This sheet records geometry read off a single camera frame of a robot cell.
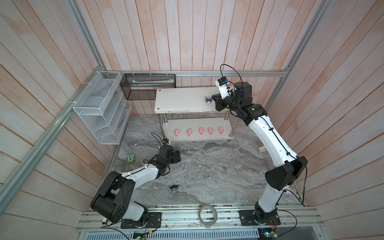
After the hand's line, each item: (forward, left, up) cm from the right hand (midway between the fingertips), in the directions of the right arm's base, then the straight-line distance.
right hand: (212, 95), depth 76 cm
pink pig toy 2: (0, +12, -31) cm, 33 cm away
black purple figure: (-36, +20, -34) cm, 54 cm away
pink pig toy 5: (+2, -10, -31) cm, 33 cm away
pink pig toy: (-1, +21, -30) cm, 36 cm away
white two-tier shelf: (+26, +13, -39) cm, 48 cm away
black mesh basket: (+28, +45, -14) cm, 55 cm away
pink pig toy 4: (+1, -2, -31) cm, 31 cm away
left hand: (-16, +21, -34) cm, 43 cm away
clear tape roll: (-52, +3, -37) cm, 64 cm away
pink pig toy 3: (+2, +4, -31) cm, 31 cm away
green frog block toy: (-19, +49, -36) cm, 64 cm away
